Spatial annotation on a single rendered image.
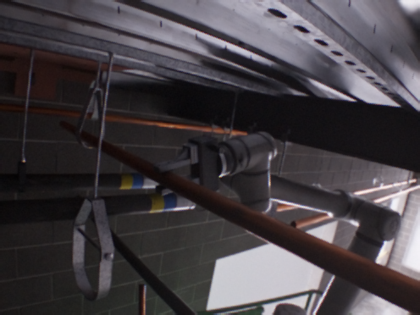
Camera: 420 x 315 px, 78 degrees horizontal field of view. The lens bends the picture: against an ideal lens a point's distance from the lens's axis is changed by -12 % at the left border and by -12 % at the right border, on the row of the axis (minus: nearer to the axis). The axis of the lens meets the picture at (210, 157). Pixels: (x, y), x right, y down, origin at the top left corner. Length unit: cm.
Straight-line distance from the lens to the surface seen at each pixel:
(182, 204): 117
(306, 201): 108
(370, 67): 53
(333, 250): 38
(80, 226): 99
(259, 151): 75
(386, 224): 115
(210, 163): 66
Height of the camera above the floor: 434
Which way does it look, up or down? 9 degrees down
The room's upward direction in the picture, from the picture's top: 10 degrees clockwise
